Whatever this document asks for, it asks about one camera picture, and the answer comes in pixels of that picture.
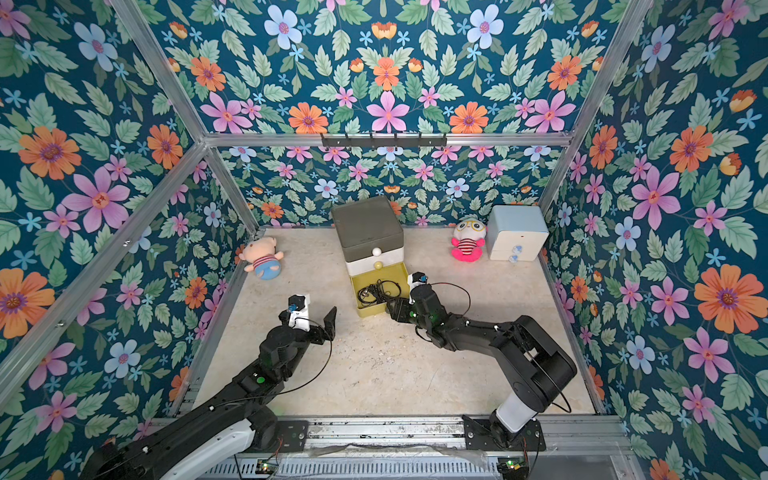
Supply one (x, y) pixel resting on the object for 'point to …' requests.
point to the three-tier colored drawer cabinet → (370, 238)
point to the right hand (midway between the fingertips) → (393, 302)
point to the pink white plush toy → (468, 239)
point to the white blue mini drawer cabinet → (515, 233)
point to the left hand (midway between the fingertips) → (323, 305)
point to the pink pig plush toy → (261, 254)
